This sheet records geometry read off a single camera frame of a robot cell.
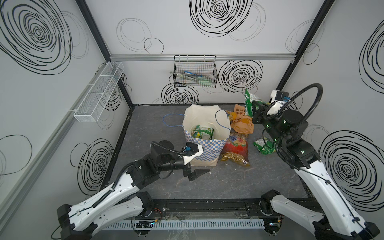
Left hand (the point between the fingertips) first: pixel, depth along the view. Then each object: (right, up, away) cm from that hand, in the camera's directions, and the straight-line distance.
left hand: (206, 159), depth 60 cm
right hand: (+21, +24, +1) cm, 32 cm away
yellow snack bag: (+22, +18, +45) cm, 53 cm away
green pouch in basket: (+1, +38, +27) cm, 47 cm away
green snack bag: (+1, +7, +39) cm, 40 cm away
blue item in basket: (-9, +45, +31) cm, 55 cm away
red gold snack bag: (+21, -2, +30) cm, 37 cm away
